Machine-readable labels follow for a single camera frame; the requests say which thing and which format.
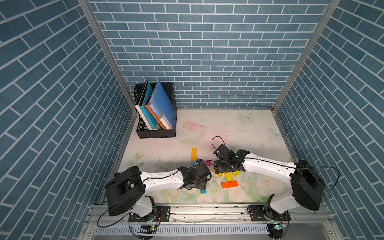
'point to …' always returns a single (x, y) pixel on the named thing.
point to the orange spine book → (147, 107)
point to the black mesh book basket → (143, 129)
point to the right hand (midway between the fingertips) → (219, 168)
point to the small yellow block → (220, 174)
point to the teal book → (148, 90)
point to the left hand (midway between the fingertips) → (205, 185)
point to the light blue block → (193, 163)
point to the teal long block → (203, 191)
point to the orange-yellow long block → (194, 154)
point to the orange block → (229, 184)
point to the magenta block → (208, 163)
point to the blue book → (162, 104)
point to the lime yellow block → (236, 173)
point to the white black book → (139, 103)
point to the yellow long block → (228, 176)
